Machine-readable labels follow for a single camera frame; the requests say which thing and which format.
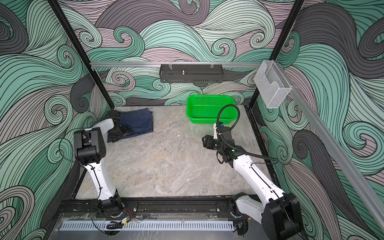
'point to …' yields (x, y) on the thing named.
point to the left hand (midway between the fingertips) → (124, 133)
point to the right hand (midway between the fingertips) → (206, 139)
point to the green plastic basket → (204, 109)
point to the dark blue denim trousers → (138, 121)
